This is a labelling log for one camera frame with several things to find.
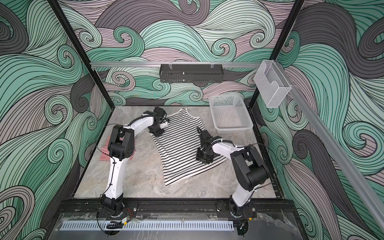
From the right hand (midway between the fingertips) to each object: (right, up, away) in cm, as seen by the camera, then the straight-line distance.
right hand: (198, 160), depth 90 cm
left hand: (-29, +17, +13) cm, 36 cm away
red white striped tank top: (-59, +3, +2) cm, 59 cm away
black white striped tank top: (-13, +7, +7) cm, 16 cm away
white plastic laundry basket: (+26, +30, +24) cm, 47 cm away
